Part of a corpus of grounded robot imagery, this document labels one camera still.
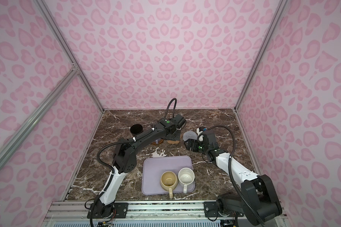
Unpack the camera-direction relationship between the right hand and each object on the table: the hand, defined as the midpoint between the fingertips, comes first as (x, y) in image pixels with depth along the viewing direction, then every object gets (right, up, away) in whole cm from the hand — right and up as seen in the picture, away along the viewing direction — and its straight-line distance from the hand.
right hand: (190, 142), depth 85 cm
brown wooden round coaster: (-20, -2, +16) cm, 25 cm away
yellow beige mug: (-13, -22, -3) cm, 25 cm away
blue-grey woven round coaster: (+1, +3, +18) cm, 19 cm away
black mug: (-35, +8, +9) cm, 37 cm away
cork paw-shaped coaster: (-11, -2, +15) cm, 18 cm away
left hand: (-8, +4, +7) cm, 12 cm away
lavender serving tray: (-23, -16, +4) cm, 28 cm away
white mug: (-3, -20, -2) cm, 20 cm away
